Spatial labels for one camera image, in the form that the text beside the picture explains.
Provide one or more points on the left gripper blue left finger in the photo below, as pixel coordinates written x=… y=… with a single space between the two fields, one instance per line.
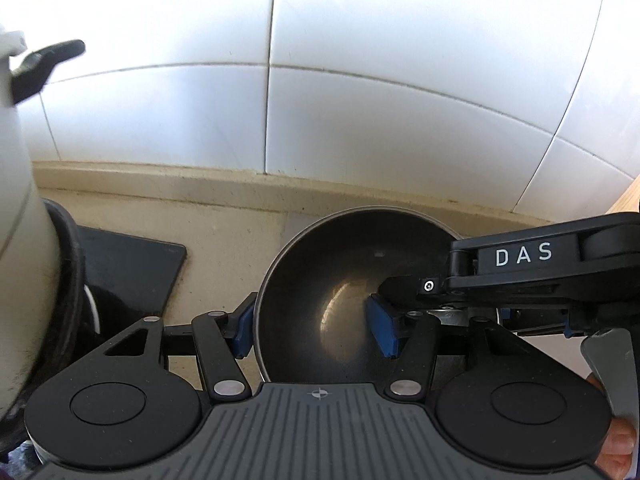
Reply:
x=221 y=339

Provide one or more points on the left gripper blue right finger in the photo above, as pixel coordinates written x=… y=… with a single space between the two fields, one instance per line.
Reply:
x=408 y=339

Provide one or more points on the steel bowl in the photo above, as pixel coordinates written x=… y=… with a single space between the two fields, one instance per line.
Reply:
x=310 y=324

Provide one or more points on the person's right hand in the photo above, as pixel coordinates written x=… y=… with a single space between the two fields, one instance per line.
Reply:
x=617 y=452

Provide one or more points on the black glass gas stove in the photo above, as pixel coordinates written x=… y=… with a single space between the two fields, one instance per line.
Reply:
x=129 y=277

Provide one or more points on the silver pressure cooker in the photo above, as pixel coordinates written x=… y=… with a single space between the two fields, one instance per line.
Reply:
x=30 y=249

